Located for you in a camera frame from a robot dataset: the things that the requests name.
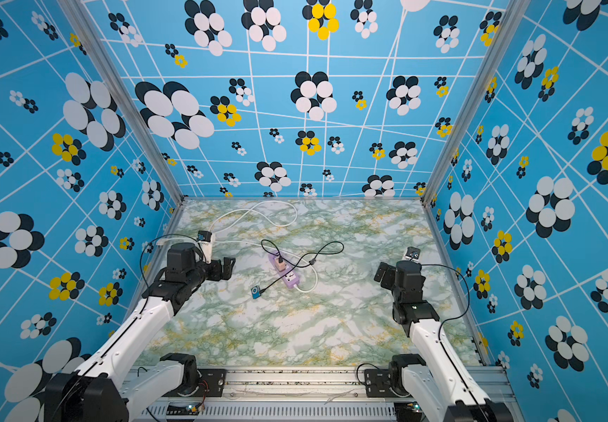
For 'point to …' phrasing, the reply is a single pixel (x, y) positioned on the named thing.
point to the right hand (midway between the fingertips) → (400, 267)
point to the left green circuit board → (183, 409)
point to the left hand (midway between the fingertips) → (223, 255)
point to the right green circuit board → (408, 411)
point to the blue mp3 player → (256, 292)
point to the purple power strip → (291, 280)
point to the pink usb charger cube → (280, 265)
